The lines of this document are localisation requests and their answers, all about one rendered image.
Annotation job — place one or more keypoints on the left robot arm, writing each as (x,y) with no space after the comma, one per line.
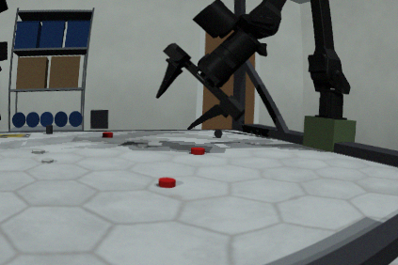
(324,65)

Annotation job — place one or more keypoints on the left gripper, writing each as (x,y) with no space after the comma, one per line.
(218,66)

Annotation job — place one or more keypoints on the grey flat bar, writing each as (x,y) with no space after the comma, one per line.
(329,244)

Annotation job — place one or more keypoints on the yellow blister-pack card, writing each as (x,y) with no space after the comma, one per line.
(13,133)

